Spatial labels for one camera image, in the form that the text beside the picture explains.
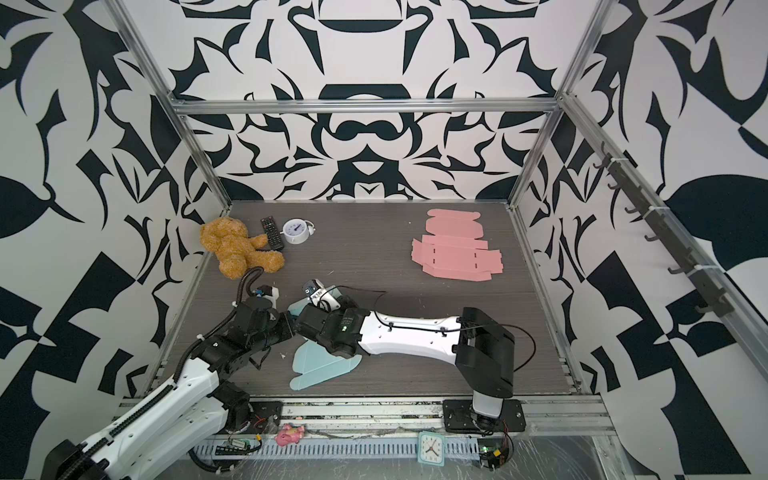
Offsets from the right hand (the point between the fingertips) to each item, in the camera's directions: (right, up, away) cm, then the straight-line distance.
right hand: (337, 303), depth 79 cm
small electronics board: (+38, -33, -8) cm, 51 cm away
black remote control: (-26, +15, +26) cm, 40 cm away
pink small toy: (-10, -28, -10) cm, 31 cm away
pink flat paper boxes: (+37, +12, +26) cm, 47 cm away
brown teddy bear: (-35, +13, +16) cm, 41 cm away
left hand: (-10, -4, +3) cm, 11 cm away
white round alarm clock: (-19, +19, +29) cm, 40 cm away
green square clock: (+23, -31, -11) cm, 40 cm away
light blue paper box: (-6, -14, -2) cm, 16 cm away
